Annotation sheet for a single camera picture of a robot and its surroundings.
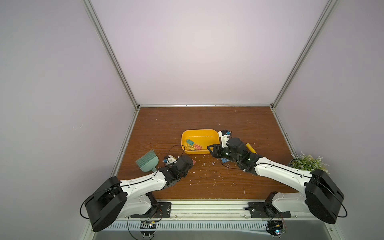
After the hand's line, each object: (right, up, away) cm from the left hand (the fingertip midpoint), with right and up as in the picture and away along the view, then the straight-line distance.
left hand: (194, 158), depth 85 cm
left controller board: (-22, -30, -14) cm, 40 cm away
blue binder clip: (+18, -2, +3) cm, 18 cm away
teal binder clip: (-3, +8, +13) cm, 15 cm away
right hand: (+9, +9, -5) cm, 14 cm away
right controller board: (+39, -28, -16) cm, 51 cm away
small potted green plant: (+57, +2, -13) cm, 58 cm away
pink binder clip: (0, -2, +3) cm, 3 cm away
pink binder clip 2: (+3, +5, +10) cm, 11 cm away
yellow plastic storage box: (+1, +8, +13) cm, 15 cm away
